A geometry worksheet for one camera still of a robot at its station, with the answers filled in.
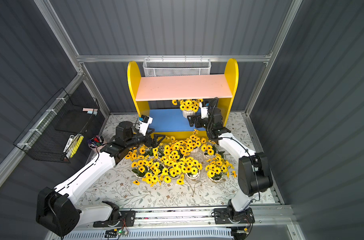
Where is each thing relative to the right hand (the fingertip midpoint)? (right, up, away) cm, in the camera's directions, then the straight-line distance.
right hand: (196, 115), depth 87 cm
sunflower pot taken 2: (+6, -19, -5) cm, 21 cm away
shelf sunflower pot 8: (-21, -32, -11) cm, 40 cm away
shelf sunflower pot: (-4, +5, +2) cm, 7 cm away
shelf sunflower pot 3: (+9, -28, -11) cm, 31 cm away
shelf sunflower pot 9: (-12, -31, -12) cm, 35 cm away
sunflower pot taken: (-23, -21, -5) cm, 32 cm away
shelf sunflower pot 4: (-30, -29, -9) cm, 43 cm away
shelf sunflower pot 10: (-4, -28, -10) cm, 30 cm away
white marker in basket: (-62, -15, -17) cm, 66 cm away
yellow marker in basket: (-58, -12, -15) cm, 61 cm away
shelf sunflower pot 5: (-14, -22, -8) cm, 27 cm away
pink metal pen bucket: (-59, -16, 0) cm, 62 cm away
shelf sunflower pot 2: (-33, -21, -2) cm, 39 cm away
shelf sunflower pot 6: (-9, -20, -2) cm, 22 cm away
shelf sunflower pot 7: (-2, -17, 0) cm, 18 cm away
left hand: (-21, -10, -11) cm, 25 cm away
